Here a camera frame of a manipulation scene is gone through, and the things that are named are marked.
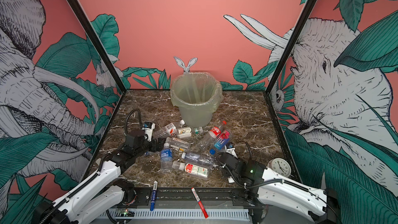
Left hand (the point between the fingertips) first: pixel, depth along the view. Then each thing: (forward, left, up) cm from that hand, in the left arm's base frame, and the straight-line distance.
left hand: (159, 136), depth 82 cm
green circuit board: (-33, +15, -10) cm, 37 cm away
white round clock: (-16, -64, -8) cm, 66 cm away
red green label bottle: (-17, -20, -6) cm, 26 cm away
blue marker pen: (-27, +1, -10) cm, 29 cm away
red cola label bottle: (+1, -26, -12) cm, 28 cm away
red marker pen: (-27, -19, -11) cm, 35 cm away
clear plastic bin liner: (+32, -21, +2) cm, 38 cm away
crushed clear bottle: (-10, -19, -7) cm, 23 cm away
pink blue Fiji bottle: (-2, -34, -6) cm, 35 cm away
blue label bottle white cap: (-22, -36, -5) cm, 43 cm away
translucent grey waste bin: (+15, -19, -6) cm, 25 cm away
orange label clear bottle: (-2, -10, -7) cm, 12 cm away
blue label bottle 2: (-9, -3, -10) cm, 14 cm away
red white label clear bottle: (+8, -3, -7) cm, 11 cm away
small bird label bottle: (+6, -13, -8) cm, 17 cm away
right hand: (-15, -33, -4) cm, 37 cm away
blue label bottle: (-11, +3, +3) cm, 11 cm away
